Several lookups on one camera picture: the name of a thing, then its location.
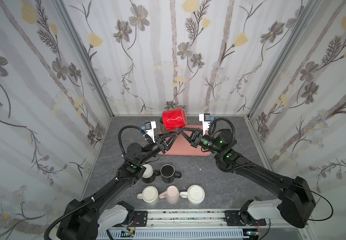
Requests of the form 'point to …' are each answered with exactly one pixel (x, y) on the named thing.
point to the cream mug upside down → (150, 195)
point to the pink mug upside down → (171, 194)
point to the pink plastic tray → (181, 146)
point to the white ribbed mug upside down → (195, 194)
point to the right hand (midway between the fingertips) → (180, 128)
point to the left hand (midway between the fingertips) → (174, 132)
